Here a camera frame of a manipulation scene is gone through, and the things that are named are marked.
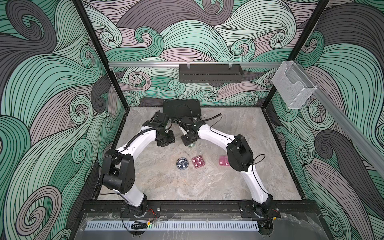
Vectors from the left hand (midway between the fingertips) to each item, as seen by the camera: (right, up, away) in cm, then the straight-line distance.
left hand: (173, 140), depth 87 cm
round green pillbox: (+11, -5, +10) cm, 16 cm away
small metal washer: (+23, +15, +29) cm, 40 cm away
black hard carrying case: (+1, +20, +28) cm, 34 cm away
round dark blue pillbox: (+5, -14, +1) cm, 15 cm away
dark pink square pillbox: (+15, -14, +3) cm, 21 cm away
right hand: (+7, -2, +9) cm, 11 cm away
